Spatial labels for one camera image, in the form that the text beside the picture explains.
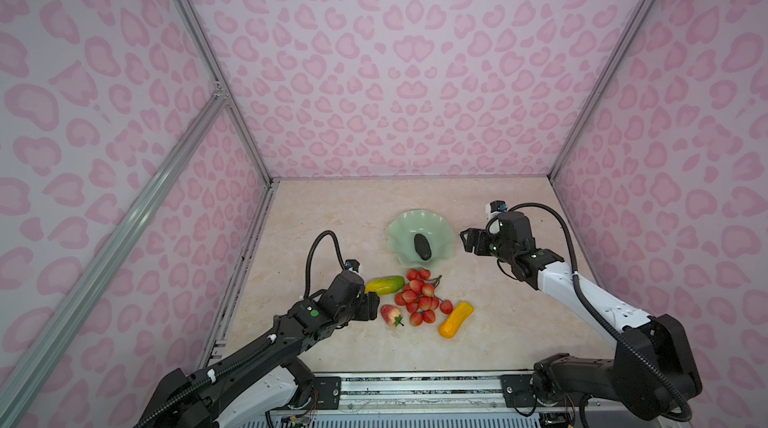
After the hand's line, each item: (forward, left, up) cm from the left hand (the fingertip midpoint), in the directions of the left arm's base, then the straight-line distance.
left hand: (371, 295), depth 82 cm
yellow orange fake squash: (-7, -22, -4) cm, 23 cm away
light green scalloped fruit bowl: (+26, -11, -4) cm, 29 cm away
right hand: (+15, -29, +8) cm, 34 cm away
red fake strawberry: (-4, -5, -4) cm, 8 cm away
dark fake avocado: (+17, -15, -3) cm, 23 cm away
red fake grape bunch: (0, -13, -4) cm, 14 cm away
